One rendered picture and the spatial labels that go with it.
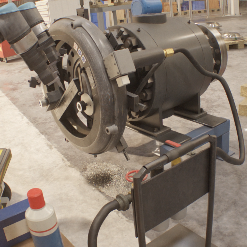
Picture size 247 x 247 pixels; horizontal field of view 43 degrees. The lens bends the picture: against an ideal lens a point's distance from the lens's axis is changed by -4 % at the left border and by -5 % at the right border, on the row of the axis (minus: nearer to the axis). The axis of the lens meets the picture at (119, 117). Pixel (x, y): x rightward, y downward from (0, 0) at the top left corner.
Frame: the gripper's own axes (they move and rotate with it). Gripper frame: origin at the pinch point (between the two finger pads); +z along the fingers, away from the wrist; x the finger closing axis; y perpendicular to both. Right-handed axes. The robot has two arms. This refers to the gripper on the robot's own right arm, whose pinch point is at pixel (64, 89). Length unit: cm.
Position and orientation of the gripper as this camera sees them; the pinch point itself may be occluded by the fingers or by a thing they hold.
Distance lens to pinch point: 119.9
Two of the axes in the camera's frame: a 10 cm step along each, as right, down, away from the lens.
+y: -8.5, 5.3, -0.2
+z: 4.5, 7.3, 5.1
